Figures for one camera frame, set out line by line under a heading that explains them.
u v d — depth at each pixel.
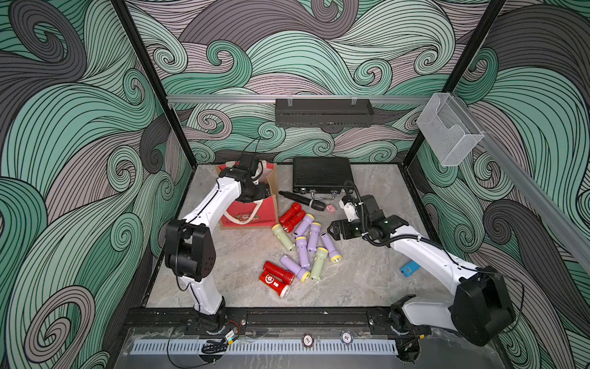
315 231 0.92
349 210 0.76
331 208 0.99
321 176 1.06
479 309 0.40
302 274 0.80
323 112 0.96
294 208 1.00
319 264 0.83
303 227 0.93
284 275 0.80
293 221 0.95
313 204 1.00
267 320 0.74
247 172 0.68
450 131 0.79
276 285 0.78
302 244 0.88
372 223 0.63
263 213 0.83
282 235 0.92
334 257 0.85
